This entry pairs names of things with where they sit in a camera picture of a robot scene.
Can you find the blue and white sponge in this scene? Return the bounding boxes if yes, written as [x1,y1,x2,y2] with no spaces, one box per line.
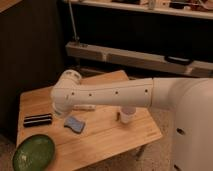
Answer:
[64,116,85,134]

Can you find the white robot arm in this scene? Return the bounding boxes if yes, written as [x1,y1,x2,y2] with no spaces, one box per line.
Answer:
[51,70,213,171]

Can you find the white ceramic cup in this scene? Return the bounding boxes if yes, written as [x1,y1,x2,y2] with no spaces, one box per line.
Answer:
[119,106,136,124]

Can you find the metal vertical pole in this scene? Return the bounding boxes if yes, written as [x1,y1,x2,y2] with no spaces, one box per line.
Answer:
[68,0,80,45]

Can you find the wooden table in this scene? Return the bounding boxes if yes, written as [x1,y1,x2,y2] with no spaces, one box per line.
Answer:
[15,69,163,171]

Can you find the black striped rectangular block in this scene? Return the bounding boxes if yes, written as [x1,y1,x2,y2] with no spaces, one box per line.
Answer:
[23,113,52,128]

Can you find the green glass plate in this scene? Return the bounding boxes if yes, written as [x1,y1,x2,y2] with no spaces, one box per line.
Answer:
[12,134,55,171]

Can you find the white upper shelf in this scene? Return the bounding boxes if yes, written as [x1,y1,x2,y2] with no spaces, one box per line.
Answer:
[63,0,213,20]

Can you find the grey metal rail beam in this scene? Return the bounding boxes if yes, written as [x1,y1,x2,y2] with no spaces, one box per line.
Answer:
[66,42,213,78]

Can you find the black handle on rail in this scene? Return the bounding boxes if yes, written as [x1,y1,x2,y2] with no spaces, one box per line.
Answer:
[164,56,193,65]

